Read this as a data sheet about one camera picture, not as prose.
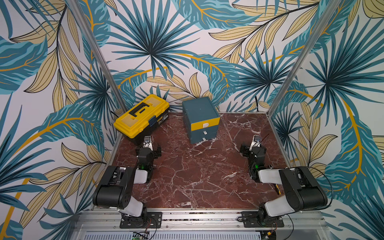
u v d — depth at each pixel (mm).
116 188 451
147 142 770
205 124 876
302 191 448
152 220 727
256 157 695
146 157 690
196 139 992
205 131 947
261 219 667
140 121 913
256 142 771
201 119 860
